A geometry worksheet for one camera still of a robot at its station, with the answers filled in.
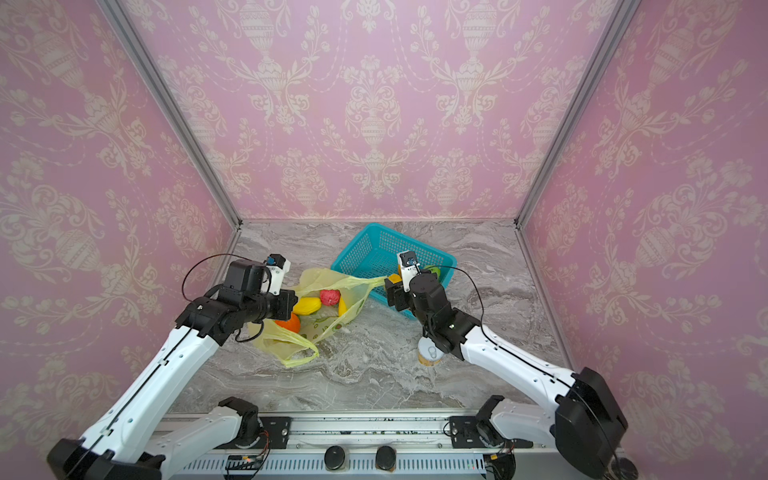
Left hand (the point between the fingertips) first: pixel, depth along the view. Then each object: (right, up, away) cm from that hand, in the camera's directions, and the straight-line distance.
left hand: (298, 300), depth 76 cm
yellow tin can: (+34, -15, +6) cm, 38 cm away
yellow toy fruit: (+25, +6, -8) cm, 27 cm away
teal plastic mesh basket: (+18, +11, +34) cm, 40 cm away
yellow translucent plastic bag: (0, -11, -4) cm, 12 cm away
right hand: (+26, +6, +3) cm, 27 cm away
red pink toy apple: (+4, -2, +18) cm, 19 cm away
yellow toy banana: (+9, -5, +17) cm, 19 cm away
